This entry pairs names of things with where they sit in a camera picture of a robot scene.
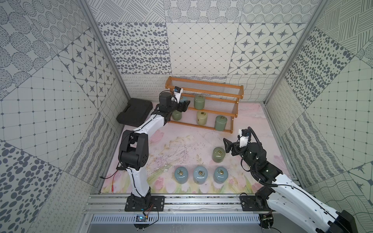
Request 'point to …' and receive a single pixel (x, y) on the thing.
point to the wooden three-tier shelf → (211, 106)
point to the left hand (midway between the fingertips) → (190, 99)
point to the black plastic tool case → (135, 113)
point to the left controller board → (141, 218)
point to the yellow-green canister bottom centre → (202, 118)
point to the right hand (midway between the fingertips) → (232, 139)
